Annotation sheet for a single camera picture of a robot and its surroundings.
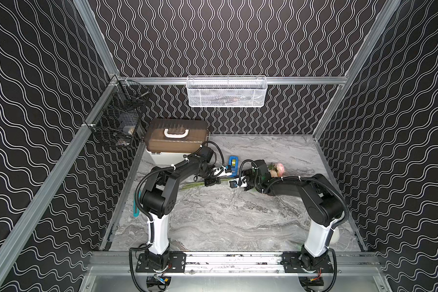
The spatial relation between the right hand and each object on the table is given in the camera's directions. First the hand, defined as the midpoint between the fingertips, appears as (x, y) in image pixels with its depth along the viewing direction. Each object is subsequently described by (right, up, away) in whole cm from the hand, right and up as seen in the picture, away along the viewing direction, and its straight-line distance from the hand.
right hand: (237, 172), depth 97 cm
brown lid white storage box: (-34, +17, -7) cm, 39 cm away
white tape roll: (+43, -28, -16) cm, 53 cm away
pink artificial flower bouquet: (+20, +1, -2) cm, 21 cm away
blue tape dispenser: (-1, +5, +3) cm, 6 cm away
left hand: (-10, -2, -1) cm, 11 cm away
